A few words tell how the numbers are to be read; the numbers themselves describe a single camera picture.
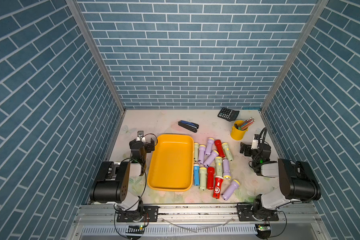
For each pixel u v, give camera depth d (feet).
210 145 3.16
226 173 2.76
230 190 2.62
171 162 2.92
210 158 2.99
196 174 2.72
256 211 2.23
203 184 2.64
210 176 2.77
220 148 3.15
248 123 3.06
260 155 2.38
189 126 3.55
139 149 2.29
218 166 2.85
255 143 2.77
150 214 2.41
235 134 3.28
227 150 3.07
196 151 3.04
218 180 2.70
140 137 2.58
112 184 1.45
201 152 3.06
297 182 1.50
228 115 3.78
